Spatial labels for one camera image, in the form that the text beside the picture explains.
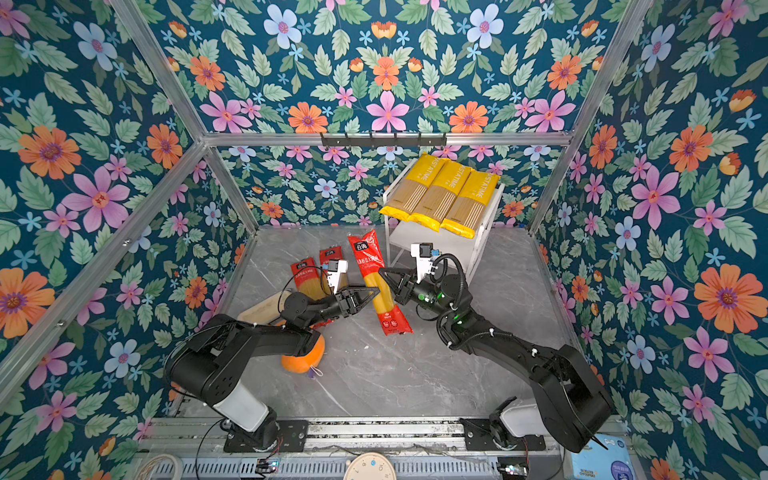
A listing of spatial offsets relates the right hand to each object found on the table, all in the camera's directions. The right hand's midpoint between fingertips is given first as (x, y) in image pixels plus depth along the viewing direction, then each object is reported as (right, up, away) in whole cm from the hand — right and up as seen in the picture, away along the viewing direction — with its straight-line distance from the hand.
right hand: (381, 270), depth 70 cm
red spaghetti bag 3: (-3, +4, 0) cm, 5 cm away
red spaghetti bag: (-27, -5, +32) cm, 43 cm away
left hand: (-1, -5, +2) cm, 5 cm away
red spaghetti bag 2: (-21, +4, +38) cm, 44 cm away
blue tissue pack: (+49, -43, -4) cm, 65 cm away
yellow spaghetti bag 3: (+25, +21, +11) cm, 35 cm away
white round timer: (-2, -45, -2) cm, 45 cm away
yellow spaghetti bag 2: (+14, +19, +9) cm, 25 cm away
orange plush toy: (-19, -23, +6) cm, 30 cm away
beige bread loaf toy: (-38, -14, +23) cm, 47 cm away
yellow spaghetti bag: (+8, +23, +12) cm, 27 cm away
